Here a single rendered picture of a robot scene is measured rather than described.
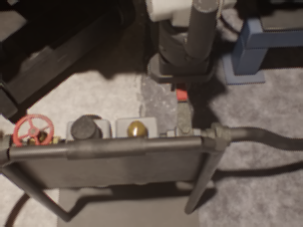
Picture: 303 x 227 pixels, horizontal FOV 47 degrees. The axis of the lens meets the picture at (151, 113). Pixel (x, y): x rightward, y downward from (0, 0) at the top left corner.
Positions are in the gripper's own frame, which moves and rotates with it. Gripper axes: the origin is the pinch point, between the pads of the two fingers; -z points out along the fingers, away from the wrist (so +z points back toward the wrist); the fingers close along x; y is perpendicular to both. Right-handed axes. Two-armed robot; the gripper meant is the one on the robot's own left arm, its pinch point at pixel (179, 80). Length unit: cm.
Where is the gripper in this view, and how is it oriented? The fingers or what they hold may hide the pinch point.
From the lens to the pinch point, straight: 69.2
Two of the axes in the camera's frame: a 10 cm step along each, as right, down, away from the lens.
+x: 10.0, -0.6, 0.3
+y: -0.6, -8.9, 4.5
